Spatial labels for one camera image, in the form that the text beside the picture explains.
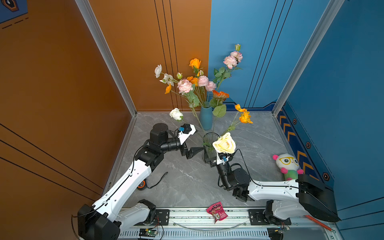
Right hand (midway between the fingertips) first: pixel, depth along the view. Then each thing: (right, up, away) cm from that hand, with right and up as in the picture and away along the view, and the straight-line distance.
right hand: (213, 143), depth 69 cm
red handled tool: (+52, -40, +3) cm, 65 cm away
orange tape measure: (-38, -25, +11) cm, 46 cm away
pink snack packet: (+2, -35, +6) cm, 36 cm away
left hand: (-7, +3, -2) cm, 7 cm away
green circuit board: (-31, -43, +1) cm, 53 cm away
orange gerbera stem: (+4, +16, +6) cm, 18 cm away
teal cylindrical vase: (-2, +13, +33) cm, 36 cm away
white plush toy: (+45, -15, +15) cm, 50 cm away
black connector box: (+30, -43, +1) cm, 53 cm away
